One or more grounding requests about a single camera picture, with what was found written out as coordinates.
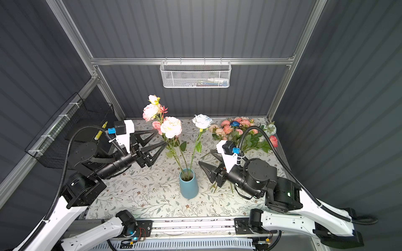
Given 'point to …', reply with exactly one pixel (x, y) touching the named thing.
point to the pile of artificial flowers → (257, 136)
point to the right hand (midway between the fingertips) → (207, 159)
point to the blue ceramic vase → (188, 183)
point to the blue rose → (235, 123)
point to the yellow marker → (100, 132)
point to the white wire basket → (192, 74)
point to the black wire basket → (48, 148)
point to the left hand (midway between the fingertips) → (161, 137)
